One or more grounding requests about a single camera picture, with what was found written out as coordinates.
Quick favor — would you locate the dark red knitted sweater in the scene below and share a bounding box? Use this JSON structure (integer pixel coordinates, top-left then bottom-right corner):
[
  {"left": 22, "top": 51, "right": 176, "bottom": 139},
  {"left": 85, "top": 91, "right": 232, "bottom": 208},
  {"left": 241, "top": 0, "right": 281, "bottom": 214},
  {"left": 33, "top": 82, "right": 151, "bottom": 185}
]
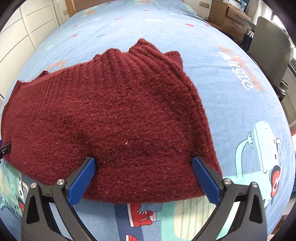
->
[{"left": 1, "top": 39, "right": 220, "bottom": 203}]

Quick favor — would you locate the blue cartoon bed sheet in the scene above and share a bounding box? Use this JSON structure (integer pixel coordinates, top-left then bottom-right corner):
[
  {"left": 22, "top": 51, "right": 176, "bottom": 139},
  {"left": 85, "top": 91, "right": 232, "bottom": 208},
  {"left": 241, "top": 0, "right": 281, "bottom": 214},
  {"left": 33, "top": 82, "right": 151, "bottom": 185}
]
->
[{"left": 1, "top": 1, "right": 295, "bottom": 240}]

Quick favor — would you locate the white wardrobe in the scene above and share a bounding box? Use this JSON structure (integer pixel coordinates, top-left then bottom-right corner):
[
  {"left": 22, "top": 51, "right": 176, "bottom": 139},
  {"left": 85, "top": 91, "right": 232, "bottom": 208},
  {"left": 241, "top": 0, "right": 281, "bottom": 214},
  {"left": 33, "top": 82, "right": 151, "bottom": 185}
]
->
[{"left": 1, "top": 0, "right": 69, "bottom": 100}]

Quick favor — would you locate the wooden headboard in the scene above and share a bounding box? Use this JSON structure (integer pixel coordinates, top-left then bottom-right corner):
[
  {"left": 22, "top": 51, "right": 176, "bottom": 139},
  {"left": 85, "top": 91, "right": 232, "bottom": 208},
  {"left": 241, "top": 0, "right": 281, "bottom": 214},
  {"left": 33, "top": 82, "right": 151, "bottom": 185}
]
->
[{"left": 65, "top": 0, "right": 112, "bottom": 17}]

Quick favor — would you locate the grey chair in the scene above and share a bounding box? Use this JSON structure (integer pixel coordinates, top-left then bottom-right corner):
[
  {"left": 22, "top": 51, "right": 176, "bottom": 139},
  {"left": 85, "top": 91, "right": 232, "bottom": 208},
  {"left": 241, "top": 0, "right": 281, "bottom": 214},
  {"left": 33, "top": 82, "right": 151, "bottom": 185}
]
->
[{"left": 248, "top": 16, "right": 293, "bottom": 101}]

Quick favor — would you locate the black bag on floor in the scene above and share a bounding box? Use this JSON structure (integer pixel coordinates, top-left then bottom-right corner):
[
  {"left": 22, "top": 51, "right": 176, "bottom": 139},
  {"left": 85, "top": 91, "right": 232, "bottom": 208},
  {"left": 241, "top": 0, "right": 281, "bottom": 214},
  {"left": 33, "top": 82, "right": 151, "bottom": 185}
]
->
[{"left": 240, "top": 32, "right": 254, "bottom": 53}]

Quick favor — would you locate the wooden drawer cabinet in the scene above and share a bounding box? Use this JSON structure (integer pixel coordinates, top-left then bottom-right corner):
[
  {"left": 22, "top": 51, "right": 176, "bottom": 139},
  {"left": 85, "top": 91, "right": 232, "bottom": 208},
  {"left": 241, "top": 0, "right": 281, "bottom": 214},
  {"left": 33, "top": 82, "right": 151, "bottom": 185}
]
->
[{"left": 208, "top": 1, "right": 250, "bottom": 45}]

